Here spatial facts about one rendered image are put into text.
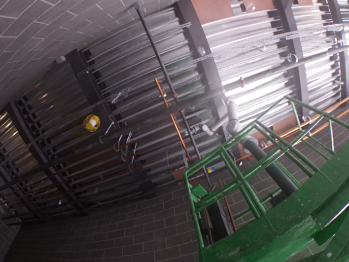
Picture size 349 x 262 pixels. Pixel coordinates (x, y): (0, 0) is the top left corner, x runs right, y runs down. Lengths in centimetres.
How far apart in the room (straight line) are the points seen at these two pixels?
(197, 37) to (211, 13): 57
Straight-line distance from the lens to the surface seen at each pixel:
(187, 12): 271
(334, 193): 125
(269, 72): 240
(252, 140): 204
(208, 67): 269
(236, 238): 123
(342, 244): 122
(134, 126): 211
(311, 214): 120
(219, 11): 306
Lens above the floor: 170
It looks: 66 degrees up
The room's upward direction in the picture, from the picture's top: 13 degrees counter-clockwise
